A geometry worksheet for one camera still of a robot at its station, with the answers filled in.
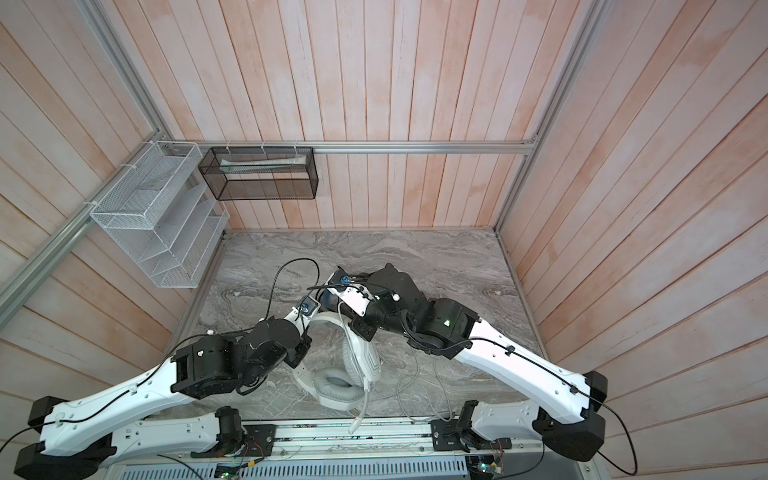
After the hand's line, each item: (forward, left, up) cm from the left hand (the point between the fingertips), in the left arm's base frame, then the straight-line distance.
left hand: (306, 332), depth 67 cm
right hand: (+3, -9, +8) cm, 13 cm away
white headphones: (-11, -10, -4) cm, 15 cm away
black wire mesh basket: (+60, +25, +1) cm, 65 cm away
